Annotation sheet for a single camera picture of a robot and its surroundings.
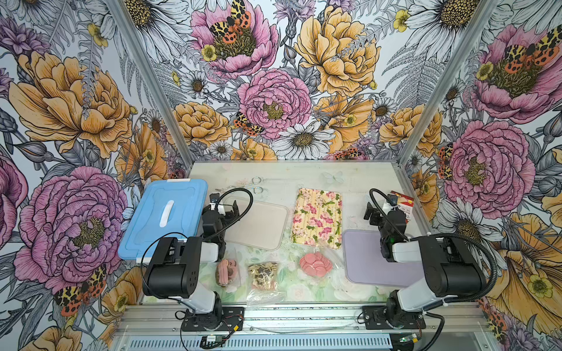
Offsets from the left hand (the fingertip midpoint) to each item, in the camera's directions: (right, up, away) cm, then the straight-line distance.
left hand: (225, 207), depth 94 cm
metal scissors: (+6, +10, +18) cm, 21 cm away
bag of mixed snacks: (+19, -27, -15) cm, 36 cm away
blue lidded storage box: (-16, +1, -13) cm, 21 cm away
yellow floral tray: (+40, -5, +6) cm, 41 cm away
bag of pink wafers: (+5, -21, -16) cm, 27 cm away
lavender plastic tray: (+58, -22, -4) cm, 62 cm away
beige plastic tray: (+16, -10, +6) cm, 19 cm away
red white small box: (+80, +1, +6) cm, 80 cm away
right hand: (+65, 0, 0) cm, 65 cm away
